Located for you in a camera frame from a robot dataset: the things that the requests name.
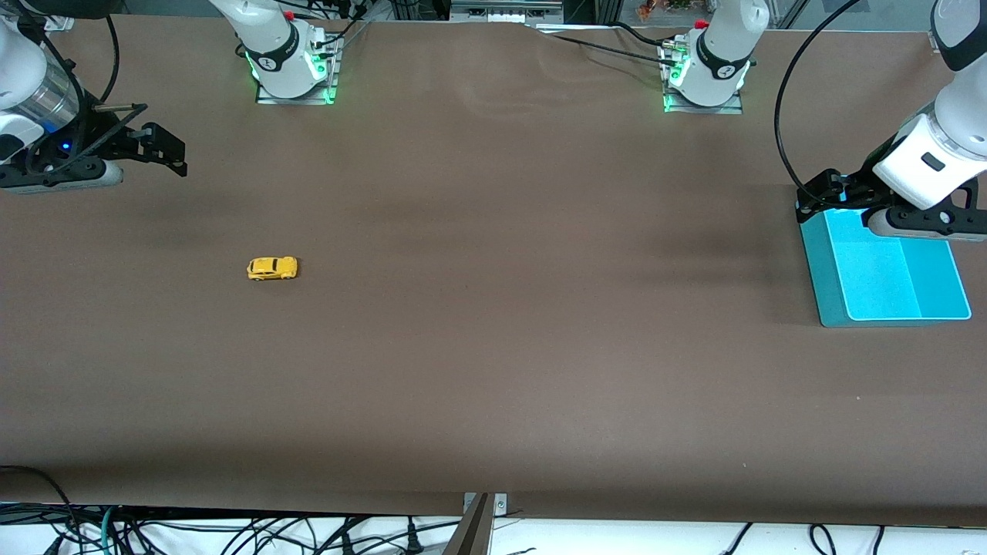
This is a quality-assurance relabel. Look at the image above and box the yellow beetle toy car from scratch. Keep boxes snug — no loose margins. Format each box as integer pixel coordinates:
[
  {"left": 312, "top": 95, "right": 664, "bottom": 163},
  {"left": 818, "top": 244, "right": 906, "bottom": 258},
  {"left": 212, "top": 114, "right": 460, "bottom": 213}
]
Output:
[{"left": 247, "top": 257, "right": 299, "bottom": 282}]

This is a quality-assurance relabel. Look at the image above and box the teal plastic tray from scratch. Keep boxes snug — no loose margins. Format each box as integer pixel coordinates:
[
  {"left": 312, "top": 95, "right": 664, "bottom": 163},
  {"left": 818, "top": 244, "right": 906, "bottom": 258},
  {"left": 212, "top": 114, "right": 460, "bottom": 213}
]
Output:
[{"left": 798, "top": 202, "right": 972, "bottom": 328}]

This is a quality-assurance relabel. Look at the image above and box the grey background device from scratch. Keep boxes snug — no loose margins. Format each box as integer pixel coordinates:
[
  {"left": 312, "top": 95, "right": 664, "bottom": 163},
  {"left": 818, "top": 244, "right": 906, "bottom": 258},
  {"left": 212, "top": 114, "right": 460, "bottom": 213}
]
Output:
[{"left": 450, "top": 0, "right": 565, "bottom": 25}]

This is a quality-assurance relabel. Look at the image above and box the dark slanted bar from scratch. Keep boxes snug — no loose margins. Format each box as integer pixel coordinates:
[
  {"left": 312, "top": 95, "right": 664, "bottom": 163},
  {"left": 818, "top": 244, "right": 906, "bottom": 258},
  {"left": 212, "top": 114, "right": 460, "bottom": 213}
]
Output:
[{"left": 443, "top": 493, "right": 494, "bottom": 555}]

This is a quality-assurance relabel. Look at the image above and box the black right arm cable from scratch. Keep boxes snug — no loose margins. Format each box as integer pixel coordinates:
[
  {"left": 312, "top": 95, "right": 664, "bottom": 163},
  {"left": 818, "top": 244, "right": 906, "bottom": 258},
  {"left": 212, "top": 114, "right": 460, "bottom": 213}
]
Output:
[{"left": 94, "top": 14, "right": 122, "bottom": 104}]

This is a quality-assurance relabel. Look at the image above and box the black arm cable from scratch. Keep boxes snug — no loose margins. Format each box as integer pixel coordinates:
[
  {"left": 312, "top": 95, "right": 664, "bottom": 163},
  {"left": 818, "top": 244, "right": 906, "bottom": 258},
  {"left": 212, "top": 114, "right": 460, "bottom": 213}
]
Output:
[
  {"left": 774, "top": 0, "right": 864, "bottom": 193},
  {"left": 94, "top": 14, "right": 122, "bottom": 104}
]

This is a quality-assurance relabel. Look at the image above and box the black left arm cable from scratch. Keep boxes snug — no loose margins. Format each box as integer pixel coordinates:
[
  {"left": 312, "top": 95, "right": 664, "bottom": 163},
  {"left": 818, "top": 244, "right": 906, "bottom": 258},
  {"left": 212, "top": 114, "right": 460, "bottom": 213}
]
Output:
[{"left": 774, "top": 0, "right": 864, "bottom": 193}]

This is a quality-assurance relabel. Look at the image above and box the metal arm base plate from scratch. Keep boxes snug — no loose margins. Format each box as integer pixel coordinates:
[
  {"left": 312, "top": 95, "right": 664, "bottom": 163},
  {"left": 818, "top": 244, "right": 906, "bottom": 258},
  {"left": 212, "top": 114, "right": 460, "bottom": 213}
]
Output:
[
  {"left": 662, "top": 42, "right": 746, "bottom": 116},
  {"left": 254, "top": 39, "right": 341, "bottom": 106}
]

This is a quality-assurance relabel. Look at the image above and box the short black table cable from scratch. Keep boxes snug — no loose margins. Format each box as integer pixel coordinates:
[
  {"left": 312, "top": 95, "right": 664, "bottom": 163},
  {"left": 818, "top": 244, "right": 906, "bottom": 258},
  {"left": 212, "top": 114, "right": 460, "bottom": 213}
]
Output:
[{"left": 613, "top": 22, "right": 675, "bottom": 49}]

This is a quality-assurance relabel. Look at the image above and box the long black table cable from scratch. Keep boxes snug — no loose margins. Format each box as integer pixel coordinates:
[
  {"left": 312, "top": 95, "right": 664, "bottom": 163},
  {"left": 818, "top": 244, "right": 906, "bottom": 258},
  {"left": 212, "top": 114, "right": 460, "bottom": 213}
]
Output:
[{"left": 532, "top": 29, "right": 681, "bottom": 70}]

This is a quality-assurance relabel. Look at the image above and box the thick black looped cable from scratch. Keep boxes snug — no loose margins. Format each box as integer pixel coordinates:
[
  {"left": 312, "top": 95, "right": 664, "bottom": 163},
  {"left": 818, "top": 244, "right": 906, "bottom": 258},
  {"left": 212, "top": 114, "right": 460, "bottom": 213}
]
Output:
[{"left": 0, "top": 465, "right": 82, "bottom": 555}]

